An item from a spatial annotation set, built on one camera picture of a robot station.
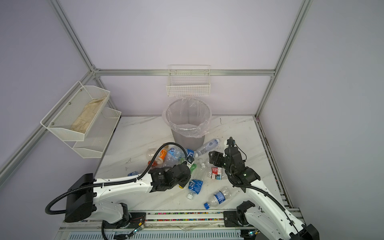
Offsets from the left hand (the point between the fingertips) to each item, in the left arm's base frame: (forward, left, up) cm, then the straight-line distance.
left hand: (185, 172), depth 79 cm
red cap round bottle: (+15, +24, -7) cm, 29 cm away
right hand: (+7, -15, +7) cm, 18 cm away
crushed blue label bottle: (-6, -5, -6) cm, 10 cm away
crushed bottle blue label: (+14, +7, -6) cm, 16 cm away
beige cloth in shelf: (+19, +54, +19) cm, 60 cm away
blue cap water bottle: (-11, -19, -5) cm, 22 cm away
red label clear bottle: (+2, -18, -7) cm, 19 cm away
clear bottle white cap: (+23, -13, -9) cm, 28 cm away
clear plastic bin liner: (+39, -2, +3) cm, 39 cm away
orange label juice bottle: (+11, +15, -3) cm, 19 cm away
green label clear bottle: (+4, -8, -6) cm, 11 cm away
